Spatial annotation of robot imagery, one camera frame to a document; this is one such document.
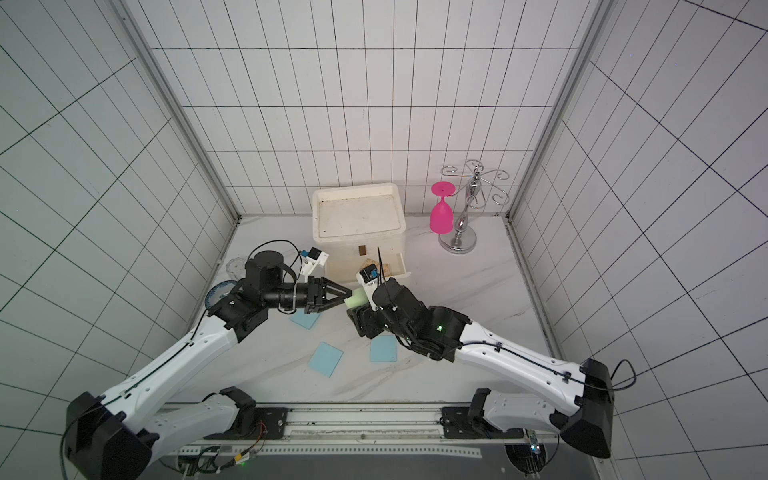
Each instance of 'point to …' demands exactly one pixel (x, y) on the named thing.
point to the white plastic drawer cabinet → (360, 225)
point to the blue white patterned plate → (218, 290)
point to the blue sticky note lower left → (325, 358)
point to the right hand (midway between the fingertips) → (349, 311)
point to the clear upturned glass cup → (236, 267)
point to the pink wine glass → (441, 218)
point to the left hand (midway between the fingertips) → (344, 301)
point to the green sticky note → (358, 298)
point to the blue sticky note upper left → (304, 319)
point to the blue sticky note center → (384, 348)
